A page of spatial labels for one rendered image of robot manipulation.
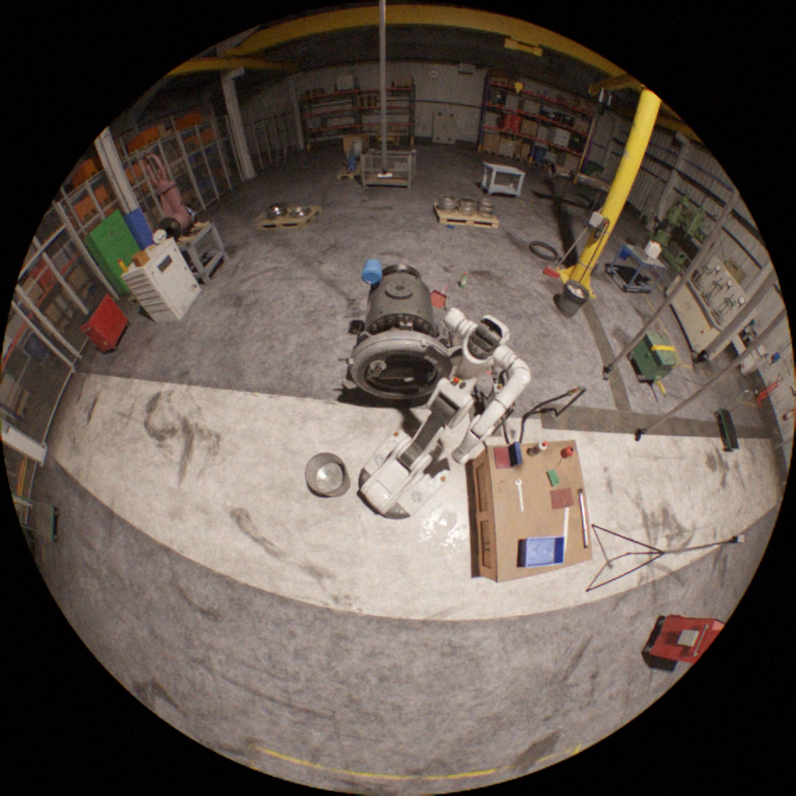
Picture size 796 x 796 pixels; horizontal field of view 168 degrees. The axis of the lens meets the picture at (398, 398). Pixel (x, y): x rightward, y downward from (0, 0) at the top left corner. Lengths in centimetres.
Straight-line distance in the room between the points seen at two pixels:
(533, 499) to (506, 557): 45
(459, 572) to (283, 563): 145
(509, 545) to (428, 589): 77
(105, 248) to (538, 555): 876
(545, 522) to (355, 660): 186
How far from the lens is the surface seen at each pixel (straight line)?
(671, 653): 371
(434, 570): 231
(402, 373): 192
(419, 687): 270
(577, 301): 395
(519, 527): 198
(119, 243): 803
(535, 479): 208
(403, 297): 210
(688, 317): 696
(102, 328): 585
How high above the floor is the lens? 227
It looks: 62 degrees down
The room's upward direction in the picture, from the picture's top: straight up
